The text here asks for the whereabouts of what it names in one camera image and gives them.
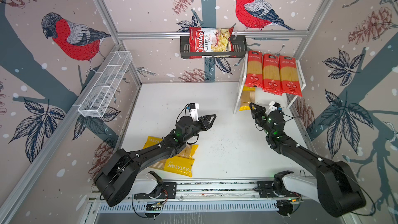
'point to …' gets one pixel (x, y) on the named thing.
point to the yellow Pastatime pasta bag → (182, 162)
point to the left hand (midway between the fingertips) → (214, 117)
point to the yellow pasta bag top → (248, 96)
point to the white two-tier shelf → (241, 83)
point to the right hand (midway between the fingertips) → (247, 104)
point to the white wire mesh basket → (96, 99)
